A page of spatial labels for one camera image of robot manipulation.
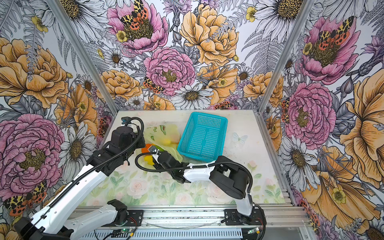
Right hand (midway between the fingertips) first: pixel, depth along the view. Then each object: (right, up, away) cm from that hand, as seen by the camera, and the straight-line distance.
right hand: (157, 158), depth 85 cm
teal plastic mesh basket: (+27, +10, +23) cm, 37 cm away
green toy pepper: (+4, +7, -11) cm, 14 cm away
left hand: (-6, +12, -10) cm, 17 cm away
